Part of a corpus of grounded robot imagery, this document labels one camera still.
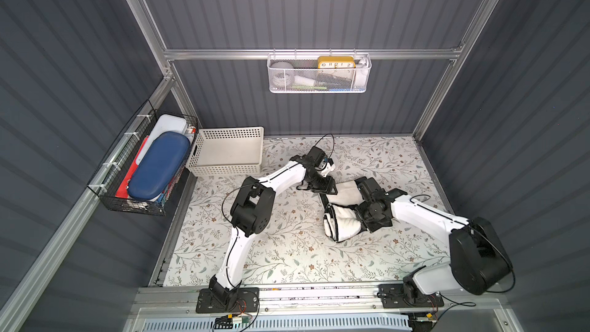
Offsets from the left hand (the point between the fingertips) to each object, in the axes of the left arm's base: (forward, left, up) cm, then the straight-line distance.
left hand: (336, 195), depth 93 cm
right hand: (-9, -8, -1) cm, 12 cm away
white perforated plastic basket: (+29, +51, -5) cm, 59 cm away
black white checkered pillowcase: (-12, 0, +3) cm, 12 cm away
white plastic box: (+12, +62, +28) cm, 69 cm away
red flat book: (-13, +65, +25) cm, 71 cm away
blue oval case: (-5, +57, +27) cm, 63 cm away
